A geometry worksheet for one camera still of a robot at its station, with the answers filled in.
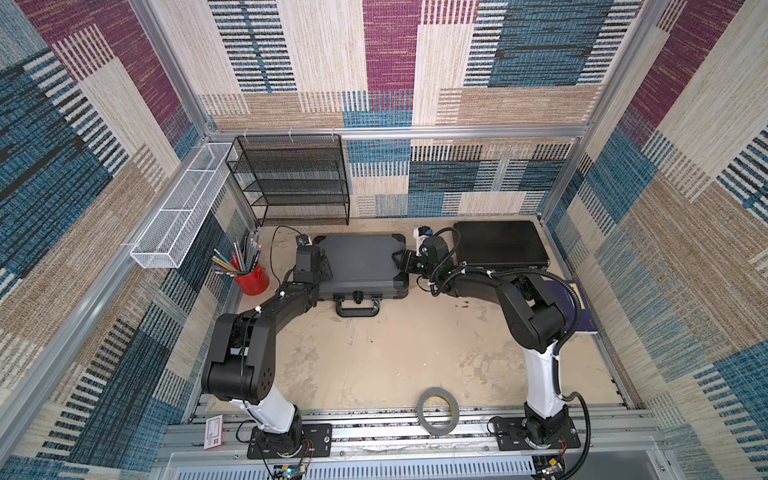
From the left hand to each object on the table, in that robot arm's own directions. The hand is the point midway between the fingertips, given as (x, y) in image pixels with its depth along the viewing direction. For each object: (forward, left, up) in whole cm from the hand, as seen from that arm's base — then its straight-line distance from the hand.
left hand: (325, 267), depth 96 cm
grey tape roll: (-39, -36, -8) cm, 54 cm away
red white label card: (-44, +24, -9) cm, 50 cm away
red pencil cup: (-2, +24, -6) cm, 24 cm away
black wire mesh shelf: (+32, +13, +10) cm, 36 cm away
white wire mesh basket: (-7, +31, +25) cm, 40 cm away
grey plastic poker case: (0, -12, -3) cm, 13 cm away
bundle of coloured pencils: (+3, +26, +2) cm, 26 cm away
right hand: (+3, -24, -2) cm, 25 cm away
